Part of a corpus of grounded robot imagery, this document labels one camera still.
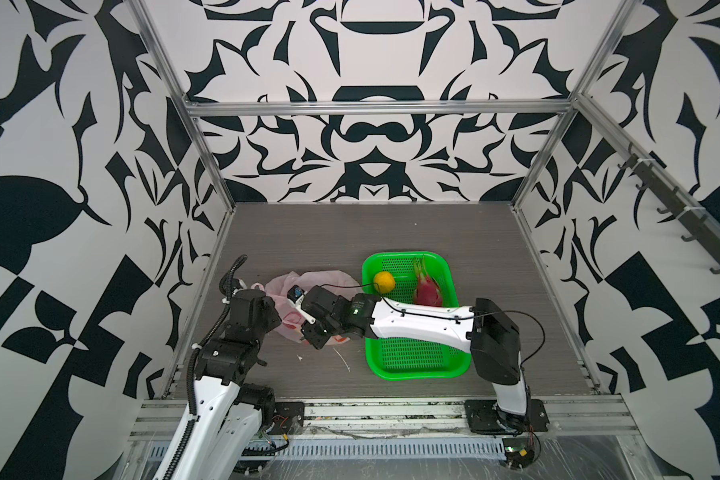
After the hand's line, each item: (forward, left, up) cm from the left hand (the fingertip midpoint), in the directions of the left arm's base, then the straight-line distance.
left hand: (264, 302), depth 76 cm
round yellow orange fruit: (+11, -32, -12) cm, 36 cm away
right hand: (-4, -10, -5) cm, 12 cm away
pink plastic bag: (-2, -6, -6) cm, 9 cm away
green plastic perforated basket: (-10, -34, -16) cm, 39 cm away
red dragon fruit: (+6, -44, -9) cm, 45 cm away
